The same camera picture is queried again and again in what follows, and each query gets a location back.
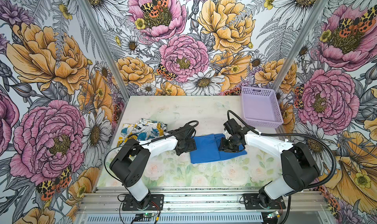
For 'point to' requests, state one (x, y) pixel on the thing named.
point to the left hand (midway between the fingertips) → (189, 152)
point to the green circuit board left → (148, 214)
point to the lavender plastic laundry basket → (261, 107)
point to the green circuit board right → (272, 214)
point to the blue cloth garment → (207, 149)
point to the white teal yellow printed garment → (143, 129)
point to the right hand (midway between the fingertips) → (222, 153)
